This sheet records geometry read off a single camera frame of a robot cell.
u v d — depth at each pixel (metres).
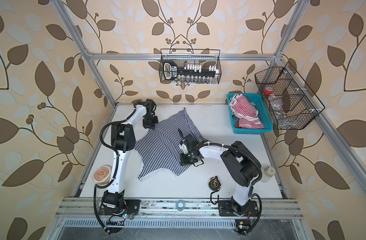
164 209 0.75
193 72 0.83
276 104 0.72
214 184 0.79
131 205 0.75
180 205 0.75
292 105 0.73
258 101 1.12
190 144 0.74
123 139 0.67
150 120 0.94
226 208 0.73
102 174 0.83
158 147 0.96
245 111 1.05
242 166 0.48
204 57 0.91
